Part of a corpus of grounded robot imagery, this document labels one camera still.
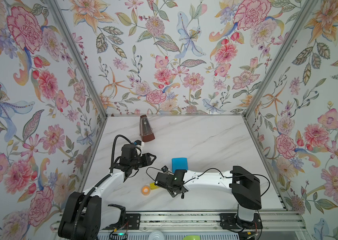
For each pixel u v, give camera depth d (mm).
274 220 765
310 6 690
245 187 478
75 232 370
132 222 731
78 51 860
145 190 840
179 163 950
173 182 585
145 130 1002
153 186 655
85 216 413
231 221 737
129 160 678
